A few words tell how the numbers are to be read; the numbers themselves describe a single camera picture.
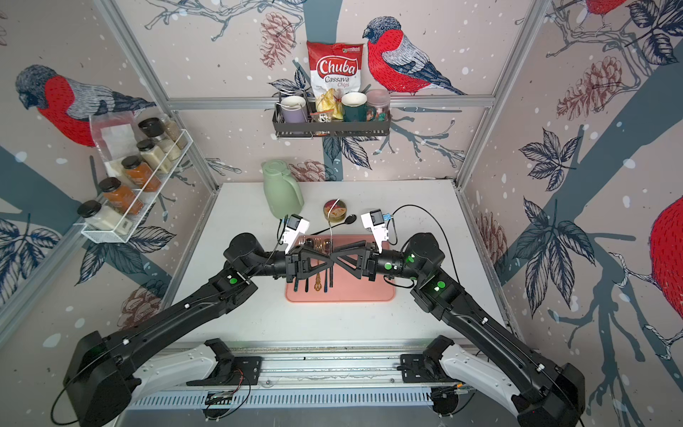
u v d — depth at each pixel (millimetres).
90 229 633
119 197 654
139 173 713
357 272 539
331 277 601
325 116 852
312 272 590
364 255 529
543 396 383
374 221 552
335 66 784
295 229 586
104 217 603
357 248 591
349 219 1095
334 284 602
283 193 964
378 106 852
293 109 806
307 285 899
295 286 898
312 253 608
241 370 727
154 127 779
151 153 761
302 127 862
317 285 899
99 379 377
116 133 694
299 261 578
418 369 730
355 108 808
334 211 1069
